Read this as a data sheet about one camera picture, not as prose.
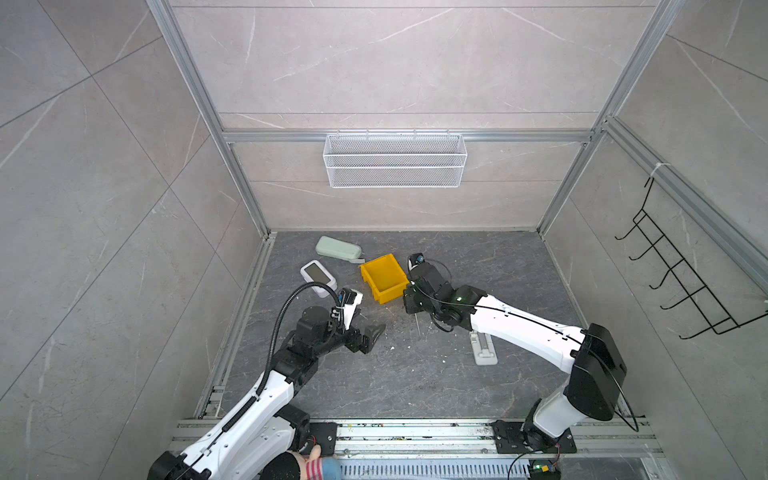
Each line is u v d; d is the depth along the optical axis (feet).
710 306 2.01
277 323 1.82
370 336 2.24
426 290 2.01
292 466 2.12
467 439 2.45
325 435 2.40
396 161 3.30
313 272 3.32
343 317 2.12
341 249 3.64
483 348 2.88
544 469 2.31
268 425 1.97
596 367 1.44
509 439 2.40
